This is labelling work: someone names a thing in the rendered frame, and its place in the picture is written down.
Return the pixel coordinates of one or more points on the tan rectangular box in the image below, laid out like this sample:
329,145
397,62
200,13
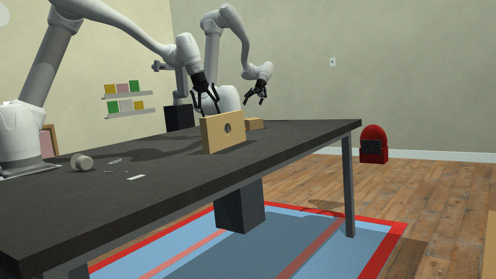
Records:
254,123

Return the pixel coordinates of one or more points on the tan wooden block with round hole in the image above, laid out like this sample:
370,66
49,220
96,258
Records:
222,131

